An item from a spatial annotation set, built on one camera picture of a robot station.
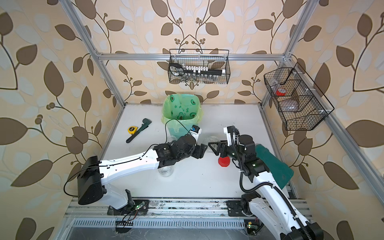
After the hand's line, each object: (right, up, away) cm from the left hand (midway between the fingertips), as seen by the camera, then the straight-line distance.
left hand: (202, 143), depth 76 cm
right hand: (+6, 0, 0) cm, 6 cm away
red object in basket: (+44, +27, +5) cm, 52 cm away
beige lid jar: (+5, +2, -2) cm, 6 cm away
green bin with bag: (-14, +17, +26) cm, 34 cm away
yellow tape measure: (-48, +5, +28) cm, 56 cm away
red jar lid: (+14, -14, +13) cm, 23 cm away
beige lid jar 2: (-20, -17, +7) cm, 27 cm away
